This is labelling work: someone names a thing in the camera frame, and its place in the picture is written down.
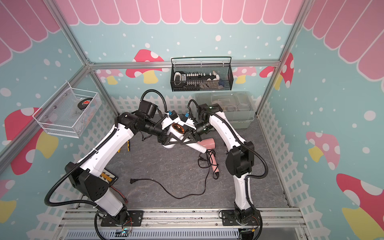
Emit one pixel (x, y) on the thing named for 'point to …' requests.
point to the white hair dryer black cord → (134, 180)
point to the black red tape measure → (84, 103)
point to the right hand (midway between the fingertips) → (183, 141)
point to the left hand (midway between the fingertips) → (176, 138)
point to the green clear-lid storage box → (238, 107)
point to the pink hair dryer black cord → (205, 160)
